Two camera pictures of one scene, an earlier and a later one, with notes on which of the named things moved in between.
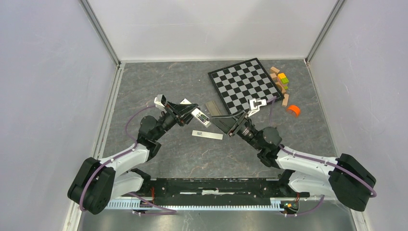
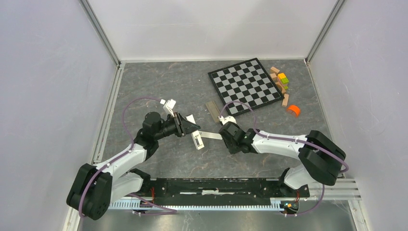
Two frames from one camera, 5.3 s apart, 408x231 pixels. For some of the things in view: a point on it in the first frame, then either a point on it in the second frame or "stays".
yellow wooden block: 281,75 stays
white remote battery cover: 208,134 stays
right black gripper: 225,122 → 232,150
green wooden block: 285,80 stays
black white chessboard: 244,86 stays
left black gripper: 181,113 → 181,122
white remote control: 204,120 → 196,135
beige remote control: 212,109 stays
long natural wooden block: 285,100 stays
